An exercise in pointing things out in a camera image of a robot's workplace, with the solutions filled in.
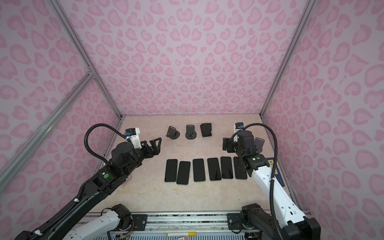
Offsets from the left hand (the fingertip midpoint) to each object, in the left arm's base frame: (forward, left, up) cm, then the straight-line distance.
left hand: (154, 138), depth 70 cm
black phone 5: (-2, -4, -29) cm, 29 cm away
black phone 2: (-3, -20, -29) cm, 36 cm away
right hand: (+5, -38, -7) cm, 39 cm away
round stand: (+23, -15, -28) cm, 39 cm away
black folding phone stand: (+25, -26, -26) cm, 44 cm away
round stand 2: (+22, -3, -26) cm, 34 cm away
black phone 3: (-3, -30, -29) cm, 42 cm away
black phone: (-5, -11, -29) cm, 31 cm away
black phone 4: (-3, -37, -29) cm, 47 cm away
